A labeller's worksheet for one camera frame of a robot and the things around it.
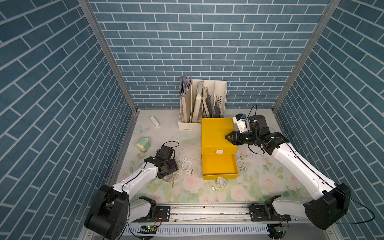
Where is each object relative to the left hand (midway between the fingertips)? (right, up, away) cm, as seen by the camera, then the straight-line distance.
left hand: (175, 169), depth 87 cm
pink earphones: (-2, -4, -1) cm, 5 cm away
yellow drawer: (+23, +4, -7) cm, 24 cm away
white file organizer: (+15, +42, +7) cm, 45 cm away
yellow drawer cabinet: (+21, +22, -7) cm, 31 cm away
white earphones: (+26, -6, -2) cm, 27 cm away
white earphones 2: (+40, +1, +4) cm, 40 cm away
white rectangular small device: (-18, +27, +22) cm, 40 cm away
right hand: (+30, +20, -10) cm, 37 cm away
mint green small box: (-21, +14, +5) cm, 26 cm away
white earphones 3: (+6, +1, +4) cm, 8 cm away
